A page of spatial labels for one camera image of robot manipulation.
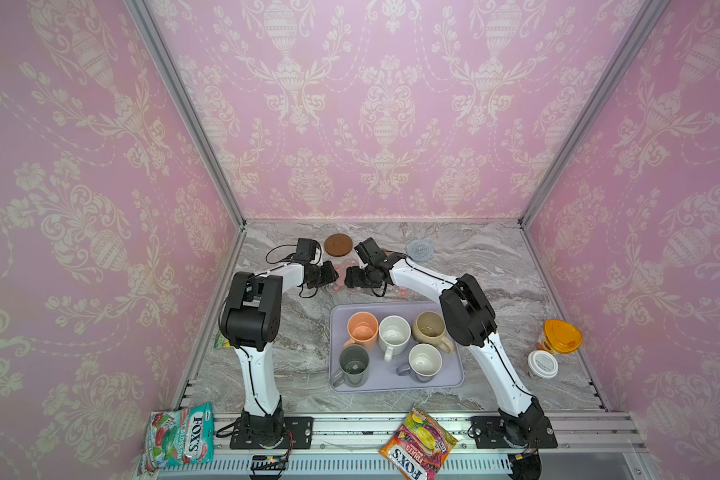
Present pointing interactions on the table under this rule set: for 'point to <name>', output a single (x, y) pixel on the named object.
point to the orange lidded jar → (559, 337)
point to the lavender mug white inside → (424, 362)
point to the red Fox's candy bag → (421, 447)
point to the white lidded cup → (541, 364)
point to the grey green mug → (354, 367)
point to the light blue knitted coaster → (419, 250)
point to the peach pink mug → (362, 329)
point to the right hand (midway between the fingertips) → (352, 281)
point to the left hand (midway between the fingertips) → (336, 276)
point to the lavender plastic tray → (382, 375)
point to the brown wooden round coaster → (338, 245)
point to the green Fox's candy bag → (178, 437)
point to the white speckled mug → (394, 333)
